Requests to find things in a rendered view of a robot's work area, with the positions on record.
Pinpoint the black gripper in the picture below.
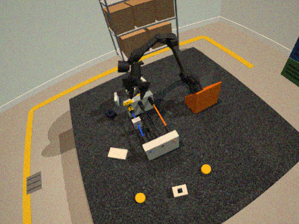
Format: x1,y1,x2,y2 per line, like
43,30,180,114
123,72,151,100

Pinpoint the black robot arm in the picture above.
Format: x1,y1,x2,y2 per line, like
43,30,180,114
118,33,203,94

